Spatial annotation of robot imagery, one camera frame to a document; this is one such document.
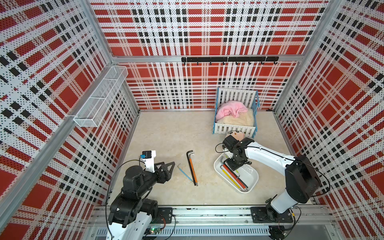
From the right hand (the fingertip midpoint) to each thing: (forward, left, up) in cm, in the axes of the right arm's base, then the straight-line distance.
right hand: (237, 164), depth 85 cm
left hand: (-6, +34, +15) cm, 38 cm away
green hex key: (-4, 0, -2) cm, 5 cm away
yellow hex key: (-6, +3, -6) cm, 9 cm away
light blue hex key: (-4, +30, -7) cm, 31 cm away
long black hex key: (+2, +28, -6) cm, 28 cm away
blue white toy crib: (+49, -16, +7) cm, 52 cm away
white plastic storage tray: (-6, -5, -8) cm, 11 cm away
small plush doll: (+20, -4, +2) cm, 20 cm away
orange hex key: (-1, +25, -5) cm, 26 cm away
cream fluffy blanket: (+34, -11, +2) cm, 36 cm away
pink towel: (+37, 0, +10) cm, 38 cm away
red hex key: (-6, +1, -4) cm, 7 cm away
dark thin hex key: (-5, 0, -5) cm, 7 cm away
